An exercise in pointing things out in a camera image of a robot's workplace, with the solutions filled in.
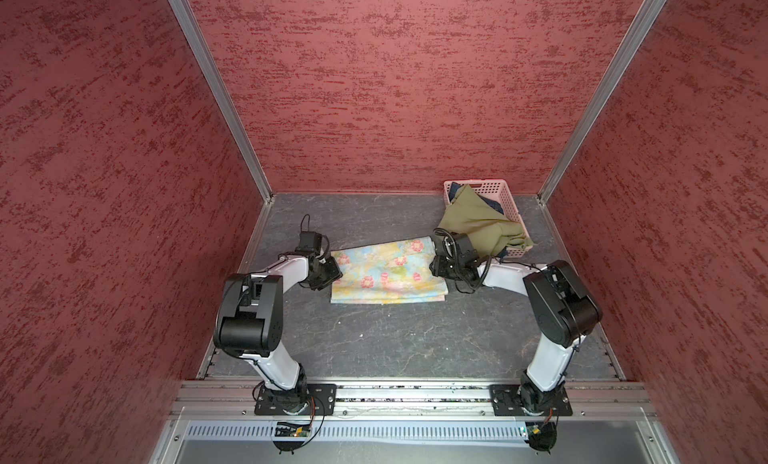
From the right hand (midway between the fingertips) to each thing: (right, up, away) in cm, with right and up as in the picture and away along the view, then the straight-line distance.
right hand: (433, 273), depth 98 cm
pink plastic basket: (+29, +30, +22) cm, 47 cm away
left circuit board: (-40, -35, -25) cm, 59 cm away
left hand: (-32, -2, -3) cm, 32 cm away
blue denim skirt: (+11, +31, +16) cm, 37 cm away
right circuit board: (+23, -35, -26) cm, 49 cm away
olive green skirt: (+18, +14, -1) cm, 23 cm away
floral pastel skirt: (-15, +1, -1) cm, 15 cm away
